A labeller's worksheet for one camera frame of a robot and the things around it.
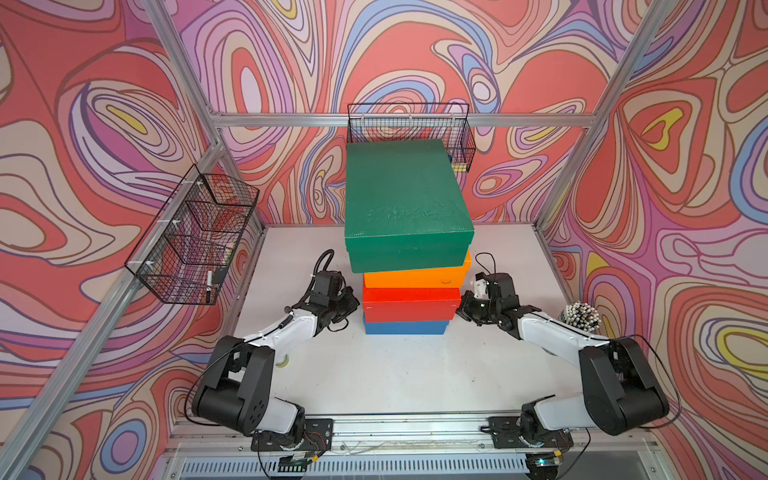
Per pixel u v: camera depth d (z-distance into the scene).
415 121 0.88
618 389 0.43
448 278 0.72
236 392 0.43
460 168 0.84
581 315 0.75
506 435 0.73
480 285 0.83
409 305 0.73
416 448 0.73
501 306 0.69
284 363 0.84
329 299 0.71
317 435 0.72
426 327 0.88
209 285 0.72
